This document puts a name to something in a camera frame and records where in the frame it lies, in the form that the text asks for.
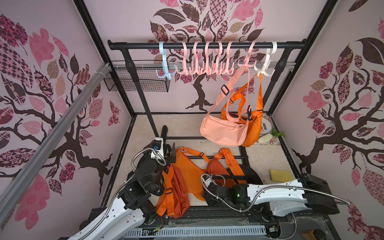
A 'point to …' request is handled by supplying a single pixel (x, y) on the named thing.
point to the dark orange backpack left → (174, 201)
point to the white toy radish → (265, 138)
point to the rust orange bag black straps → (224, 164)
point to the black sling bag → (250, 175)
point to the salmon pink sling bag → (227, 121)
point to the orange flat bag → (193, 165)
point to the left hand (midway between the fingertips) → (164, 145)
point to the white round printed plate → (266, 125)
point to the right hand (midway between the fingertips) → (203, 193)
